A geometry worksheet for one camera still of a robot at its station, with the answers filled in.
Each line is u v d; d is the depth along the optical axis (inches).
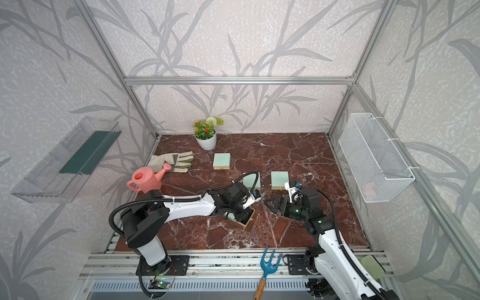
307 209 24.5
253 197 30.3
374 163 24.9
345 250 19.3
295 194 28.4
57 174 25.1
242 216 30.3
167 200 19.7
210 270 29.0
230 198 26.8
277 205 27.3
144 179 34.1
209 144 42.6
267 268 28.8
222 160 41.4
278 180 38.2
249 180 31.0
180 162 41.6
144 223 17.9
